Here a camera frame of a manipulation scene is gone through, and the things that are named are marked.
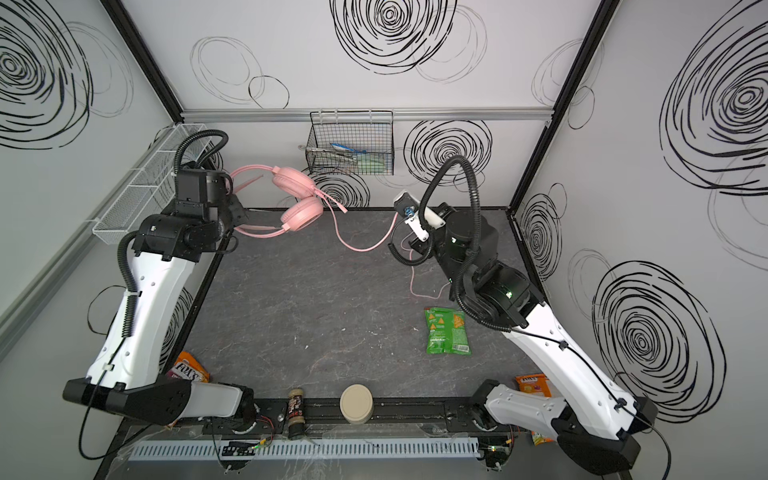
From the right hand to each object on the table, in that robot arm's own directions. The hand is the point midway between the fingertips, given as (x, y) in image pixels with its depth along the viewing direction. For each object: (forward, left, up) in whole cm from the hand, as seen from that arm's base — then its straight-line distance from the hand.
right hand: (425, 200), depth 58 cm
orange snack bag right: (-22, -32, -44) cm, 59 cm away
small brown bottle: (-32, +29, -43) cm, 61 cm away
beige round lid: (-28, +15, -40) cm, 51 cm away
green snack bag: (-9, -9, -43) cm, 45 cm away
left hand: (+5, +44, -7) cm, 45 cm away
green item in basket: (+29, +13, -12) cm, 35 cm away
